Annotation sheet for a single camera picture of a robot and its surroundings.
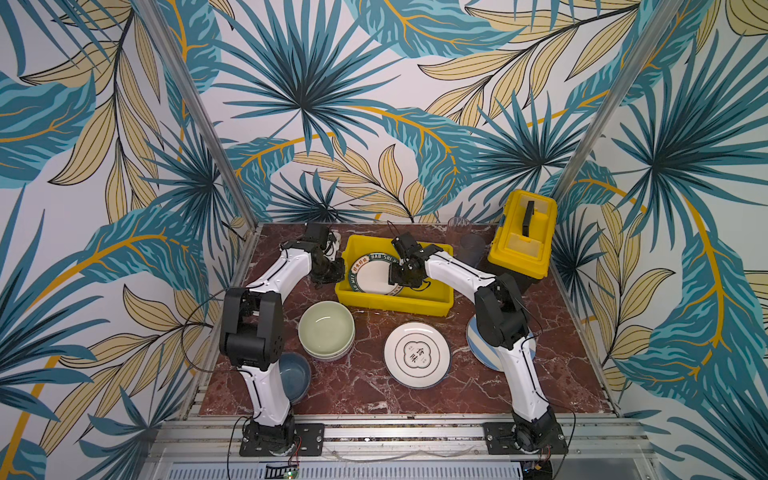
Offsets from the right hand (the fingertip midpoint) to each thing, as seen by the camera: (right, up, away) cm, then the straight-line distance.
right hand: (392, 281), depth 102 cm
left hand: (-16, +3, -9) cm, 18 cm away
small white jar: (-21, +16, +12) cm, 29 cm away
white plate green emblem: (+7, -20, -14) cm, 26 cm away
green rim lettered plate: (-8, +3, +1) cm, 8 cm away
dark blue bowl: (-27, -24, -19) cm, 41 cm away
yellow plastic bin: (+12, -4, -13) cm, 18 cm away
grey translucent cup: (+26, +11, -4) cm, 28 cm away
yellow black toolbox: (+41, +13, -9) cm, 44 cm away
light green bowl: (-19, -13, -16) cm, 28 cm away
